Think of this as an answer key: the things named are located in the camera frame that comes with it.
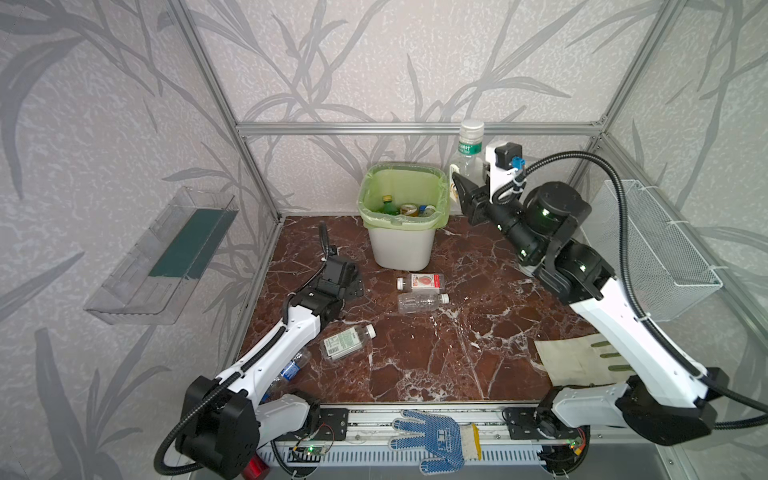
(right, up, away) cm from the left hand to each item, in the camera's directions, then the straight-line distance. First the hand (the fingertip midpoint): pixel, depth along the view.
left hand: (345, 271), depth 84 cm
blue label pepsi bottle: (+24, +19, +13) cm, 34 cm away
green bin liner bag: (+22, +28, +14) cm, 38 cm away
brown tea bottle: (+19, +19, +12) cm, 29 cm away
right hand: (+29, +24, -29) cm, 47 cm away
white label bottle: (+1, -20, 0) cm, 20 cm away
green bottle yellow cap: (+12, +21, +17) cm, 29 cm away
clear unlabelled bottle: (+22, -10, +7) cm, 25 cm away
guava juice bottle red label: (+22, -5, +12) cm, 26 cm away
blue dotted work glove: (+27, -39, -12) cm, 49 cm away
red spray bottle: (-16, -43, -18) cm, 49 cm away
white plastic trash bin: (+17, +6, +10) cm, 20 cm away
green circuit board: (-5, -42, -14) cm, 44 cm away
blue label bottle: (-12, -24, -4) cm, 27 cm away
